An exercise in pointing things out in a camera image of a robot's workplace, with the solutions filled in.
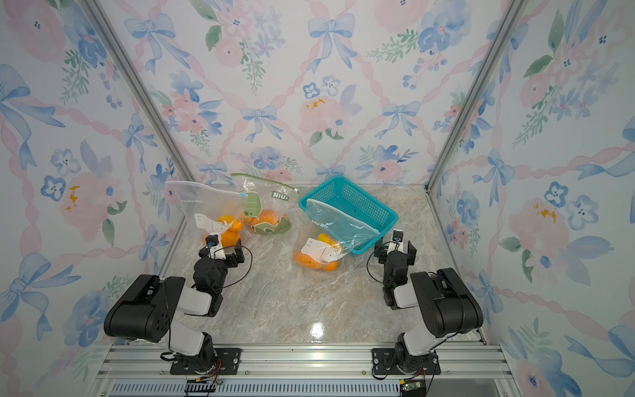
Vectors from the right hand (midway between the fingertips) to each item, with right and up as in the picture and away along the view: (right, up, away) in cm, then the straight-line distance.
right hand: (398, 239), depth 91 cm
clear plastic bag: (-81, +10, +22) cm, 84 cm away
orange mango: (-63, +1, +3) cm, 63 cm away
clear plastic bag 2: (-29, +8, -13) cm, 33 cm away
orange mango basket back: (-33, -7, -7) cm, 34 cm away
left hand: (-62, 0, -1) cm, 62 cm away
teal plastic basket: (-18, +8, -13) cm, 24 cm away
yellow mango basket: (-28, +1, -1) cm, 28 cm away
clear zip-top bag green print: (-47, +11, -3) cm, 49 cm away
